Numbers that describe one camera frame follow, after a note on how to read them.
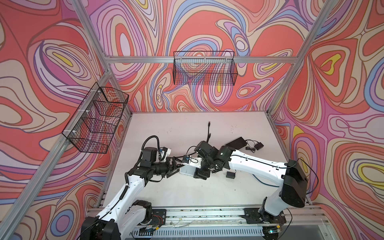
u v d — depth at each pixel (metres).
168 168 0.69
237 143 0.99
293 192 0.41
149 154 0.64
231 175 0.85
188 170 0.75
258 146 0.98
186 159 0.66
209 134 1.06
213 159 0.57
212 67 0.91
